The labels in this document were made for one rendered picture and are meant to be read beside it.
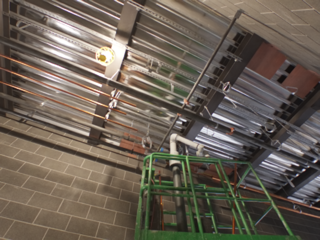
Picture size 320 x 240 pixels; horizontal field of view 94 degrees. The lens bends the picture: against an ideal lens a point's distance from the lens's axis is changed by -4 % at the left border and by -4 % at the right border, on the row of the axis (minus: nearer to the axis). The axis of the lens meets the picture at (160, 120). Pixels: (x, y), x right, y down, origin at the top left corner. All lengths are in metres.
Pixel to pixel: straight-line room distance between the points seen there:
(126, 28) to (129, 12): 0.21
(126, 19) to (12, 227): 3.02
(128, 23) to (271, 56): 2.38
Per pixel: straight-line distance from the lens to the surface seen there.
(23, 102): 3.29
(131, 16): 2.58
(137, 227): 1.90
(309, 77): 3.96
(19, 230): 2.81
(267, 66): 3.38
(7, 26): 3.64
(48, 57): 2.35
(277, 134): 4.29
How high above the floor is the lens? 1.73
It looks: 58 degrees up
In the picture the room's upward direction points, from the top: straight up
